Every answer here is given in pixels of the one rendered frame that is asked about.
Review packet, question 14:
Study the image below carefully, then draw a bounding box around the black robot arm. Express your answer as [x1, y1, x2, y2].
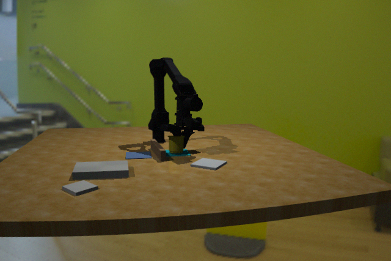
[148, 57, 203, 143]

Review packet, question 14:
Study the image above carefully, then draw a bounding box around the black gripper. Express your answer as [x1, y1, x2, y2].
[160, 111, 205, 149]

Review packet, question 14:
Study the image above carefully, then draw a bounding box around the light grey square tile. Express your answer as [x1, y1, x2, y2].
[191, 158, 227, 170]

